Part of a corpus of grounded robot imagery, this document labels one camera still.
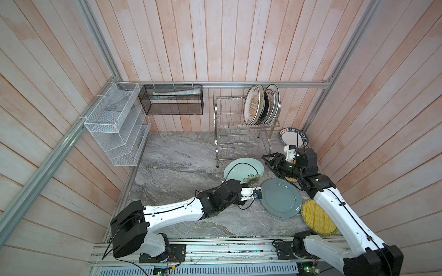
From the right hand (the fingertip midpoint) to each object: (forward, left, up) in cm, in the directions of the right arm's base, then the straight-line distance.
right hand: (263, 159), depth 76 cm
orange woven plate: (-13, -8, +4) cm, 15 cm away
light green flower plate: (-13, +9, +10) cm, 18 cm away
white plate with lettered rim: (+38, -29, -25) cm, 54 cm away
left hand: (-9, +9, -7) cm, 14 cm away
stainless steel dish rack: (+45, +14, -12) cm, 48 cm away
